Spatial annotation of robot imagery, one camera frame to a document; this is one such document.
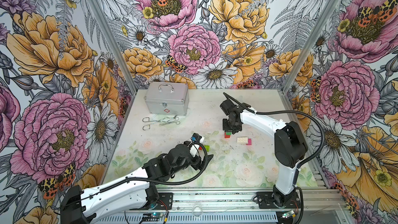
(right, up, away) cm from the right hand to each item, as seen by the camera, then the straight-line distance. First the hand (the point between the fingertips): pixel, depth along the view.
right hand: (228, 133), depth 91 cm
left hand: (-15, -7, -16) cm, 23 cm away
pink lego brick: (+13, -6, +3) cm, 15 cm away
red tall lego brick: (0, -3, +6) cm, 7 cm away
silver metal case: (-37, +21, +10) cm, 44 cm away
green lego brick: (-1, +1, -7) cm, 7 cm away
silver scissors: (-52, +7, +14) cm, 55 cm away
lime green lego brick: (-12, -8, 0) cm, 15 cm away
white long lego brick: (+8, -4, +1) cm, 9 cm away
